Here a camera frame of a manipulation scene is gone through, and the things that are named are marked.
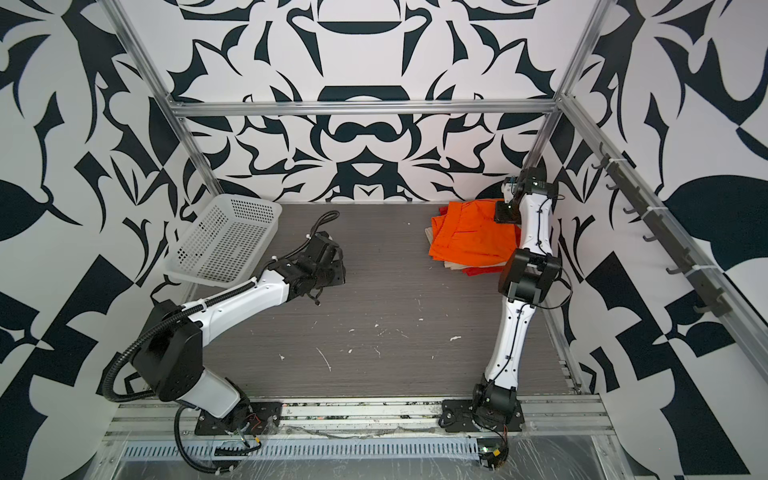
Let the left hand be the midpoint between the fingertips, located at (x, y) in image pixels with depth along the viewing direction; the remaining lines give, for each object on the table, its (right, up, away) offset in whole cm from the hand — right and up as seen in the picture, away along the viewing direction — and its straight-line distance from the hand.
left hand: (344, 265), depth 87 cm
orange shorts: (+39, +9, +13) cm, 42 cm away
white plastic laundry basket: (-45, +5, +21) cm, 50 cm away
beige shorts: (+36, -2, +12) cm, 38 cm away
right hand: (+53, +16, +13) cm, 57 cm away
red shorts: (+41, -4, +13) cm, 43 cm away
